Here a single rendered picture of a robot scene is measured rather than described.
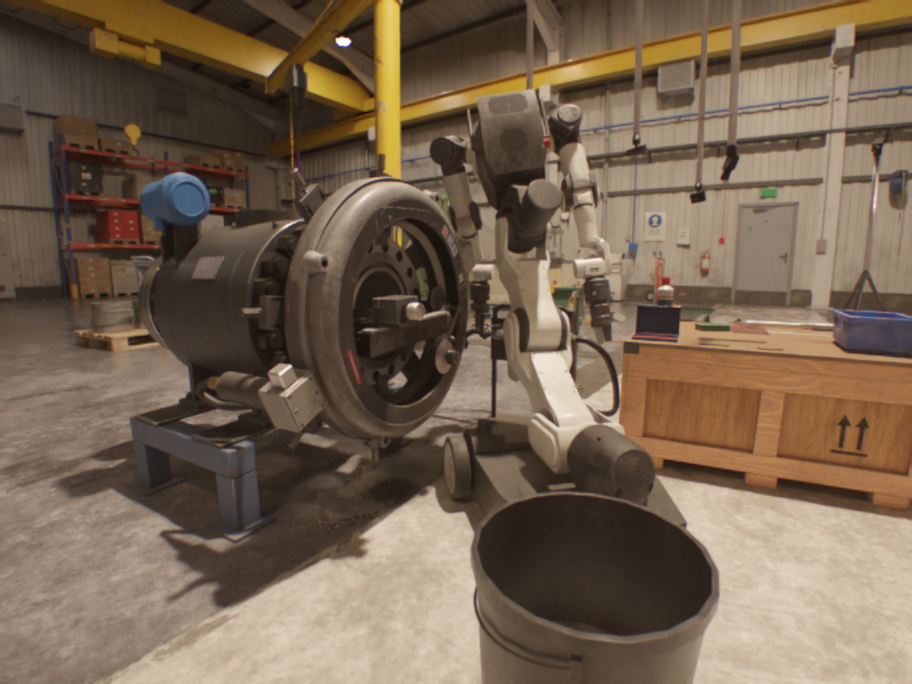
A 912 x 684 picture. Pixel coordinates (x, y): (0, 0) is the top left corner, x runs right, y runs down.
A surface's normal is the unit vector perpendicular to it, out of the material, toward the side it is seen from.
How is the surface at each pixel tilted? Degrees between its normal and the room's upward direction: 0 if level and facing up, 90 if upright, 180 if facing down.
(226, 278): 68
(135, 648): 0
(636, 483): 79
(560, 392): 37
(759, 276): 90
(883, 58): 90
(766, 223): 90
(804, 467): 90
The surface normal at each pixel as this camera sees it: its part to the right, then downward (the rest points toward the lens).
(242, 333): -0.48, 0.32
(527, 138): -0.07, -0.03
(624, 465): 0.06, -0.26
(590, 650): -0.19, 0.16
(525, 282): 0.18, -0.42
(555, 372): 0.13, -0.69
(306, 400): 0.88, 0.07
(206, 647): 0.00, -0.99
